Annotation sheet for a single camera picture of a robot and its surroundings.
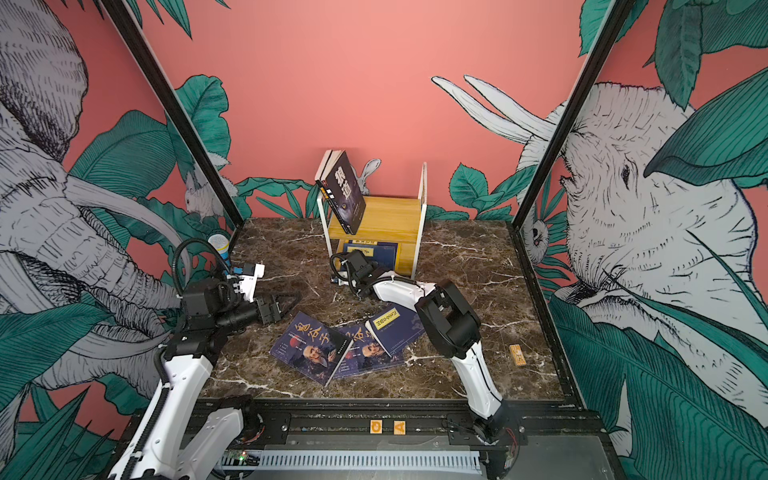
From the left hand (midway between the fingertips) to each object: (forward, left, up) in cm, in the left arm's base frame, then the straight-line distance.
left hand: (291, 294), depth 73 cm
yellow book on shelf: (+33, -9, -19) cm, 39 cm away
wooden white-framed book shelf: (+30, -24, -4) cm, 39 cm away
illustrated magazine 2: (-8, -17, -22) cm, 29 cm away
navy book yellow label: (+26, -23, -17) cm, 39 cm away
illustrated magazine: (-5, -1, -21) cm, 22 cm away
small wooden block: (-10, -62, -22) cm, 67 cm away
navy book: (0, -26, -21) cm, 34 cm away
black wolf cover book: (+28, -12, +9) cm, 32 cm away
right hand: (+20, -17, -15) cm, 31 cm away
